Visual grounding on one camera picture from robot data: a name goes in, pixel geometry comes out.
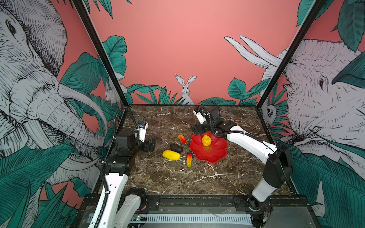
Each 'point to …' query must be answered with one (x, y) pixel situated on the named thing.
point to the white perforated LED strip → (198, 218)
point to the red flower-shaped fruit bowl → (216, 150)
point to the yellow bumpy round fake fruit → (206, 140)
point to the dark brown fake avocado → (176, 147)
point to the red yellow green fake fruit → (189, 160)
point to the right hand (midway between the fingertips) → (194, 122)
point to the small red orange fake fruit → (182, 138)
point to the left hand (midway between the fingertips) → (147, 133)
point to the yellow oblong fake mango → (171, 155)
